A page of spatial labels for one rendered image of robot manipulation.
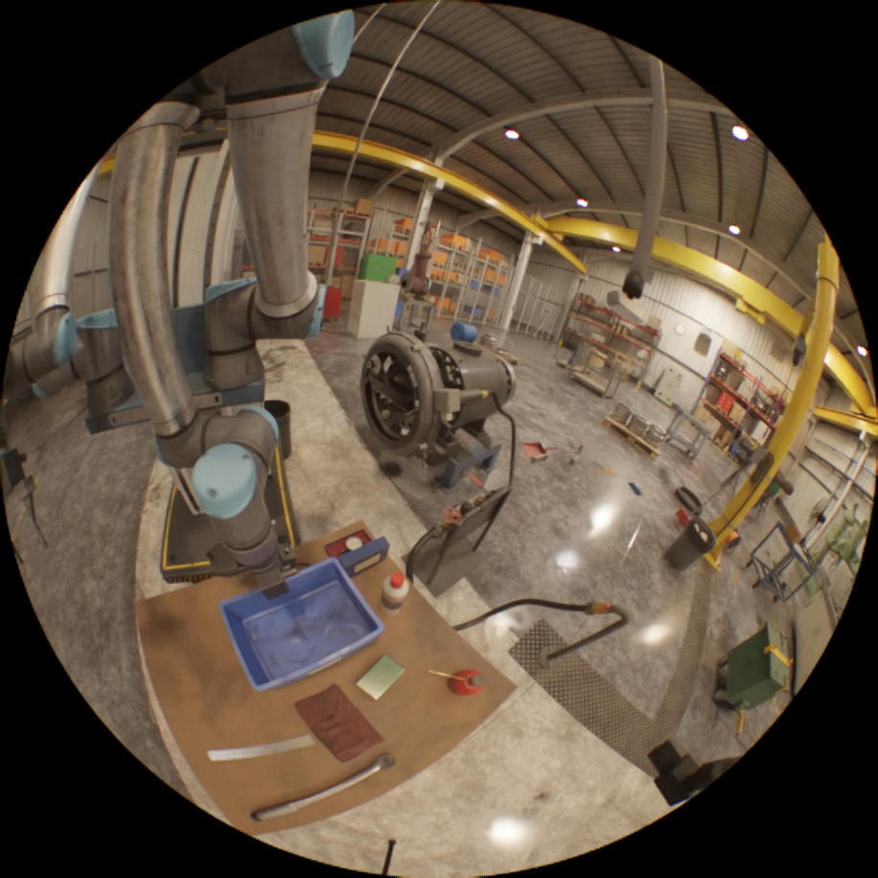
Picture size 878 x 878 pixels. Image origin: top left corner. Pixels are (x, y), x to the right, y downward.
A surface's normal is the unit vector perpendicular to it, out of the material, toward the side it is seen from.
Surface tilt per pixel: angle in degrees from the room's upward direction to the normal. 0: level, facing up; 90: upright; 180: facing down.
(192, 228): 90
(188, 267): 90
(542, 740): 0
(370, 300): 90
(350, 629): 0
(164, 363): 96
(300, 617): 0
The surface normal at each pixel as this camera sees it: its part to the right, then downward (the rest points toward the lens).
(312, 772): 0.22, -0.81
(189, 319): 0.52, 0.57
